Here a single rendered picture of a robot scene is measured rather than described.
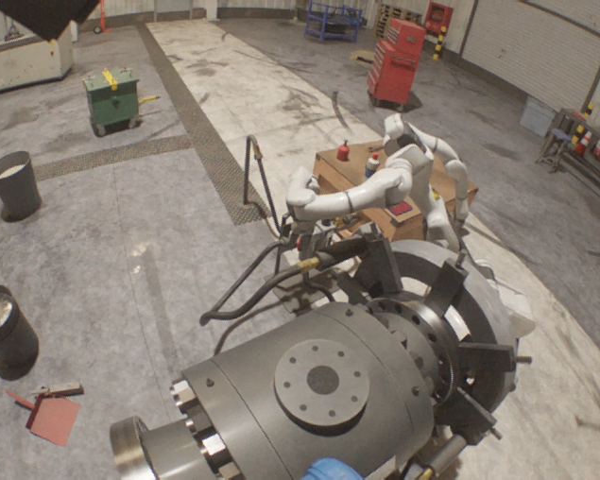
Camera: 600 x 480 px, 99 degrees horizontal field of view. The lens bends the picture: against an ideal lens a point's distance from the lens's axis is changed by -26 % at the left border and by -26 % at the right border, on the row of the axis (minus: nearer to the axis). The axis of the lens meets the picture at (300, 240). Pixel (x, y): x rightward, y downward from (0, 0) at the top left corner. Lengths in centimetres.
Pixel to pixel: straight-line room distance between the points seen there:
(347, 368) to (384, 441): 21
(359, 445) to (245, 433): 26
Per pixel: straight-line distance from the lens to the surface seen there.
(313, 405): 75
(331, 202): 107
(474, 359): 111
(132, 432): 90
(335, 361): 80
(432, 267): 108
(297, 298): 203
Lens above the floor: 162
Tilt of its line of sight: 43 degrees down
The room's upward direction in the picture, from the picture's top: 11 degrees clockwise
